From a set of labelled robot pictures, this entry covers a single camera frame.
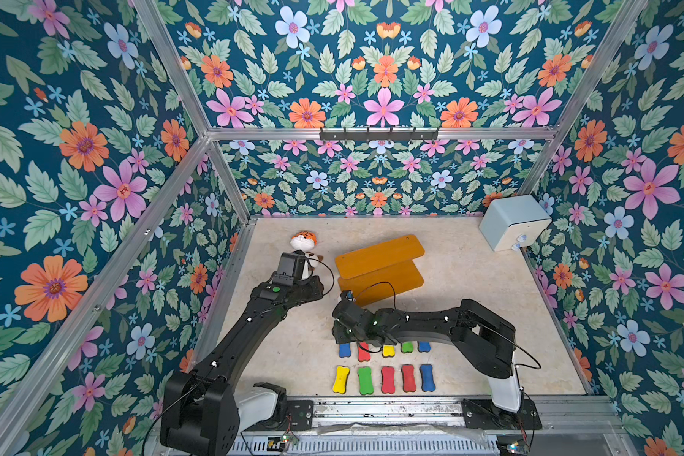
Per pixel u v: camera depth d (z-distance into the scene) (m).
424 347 0.86
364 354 0.83
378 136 0.93
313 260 1.04
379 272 0.89
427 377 0.78
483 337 0.51
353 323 0.67
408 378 0.78
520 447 0.69
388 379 0.80
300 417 0.73
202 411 0.39
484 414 0.72
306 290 0.72
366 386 0.79
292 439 0.69
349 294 0.80
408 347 0.84
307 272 0.73
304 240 1.05
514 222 0.97
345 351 0.86
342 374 0.79
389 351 0.83
